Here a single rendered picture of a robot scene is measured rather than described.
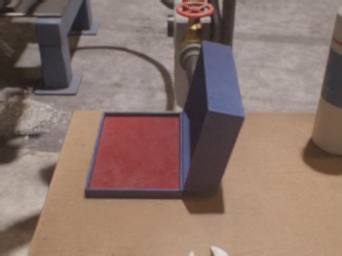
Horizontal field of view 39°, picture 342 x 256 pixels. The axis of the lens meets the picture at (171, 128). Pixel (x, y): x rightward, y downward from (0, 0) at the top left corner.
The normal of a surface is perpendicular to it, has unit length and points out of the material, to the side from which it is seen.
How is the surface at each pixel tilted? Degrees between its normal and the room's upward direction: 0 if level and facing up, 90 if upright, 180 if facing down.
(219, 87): 12
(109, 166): 0
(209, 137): 90
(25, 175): 0
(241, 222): 0
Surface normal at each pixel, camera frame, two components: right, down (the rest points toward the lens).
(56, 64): -0.01, 0.58
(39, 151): 0.00, -0.82
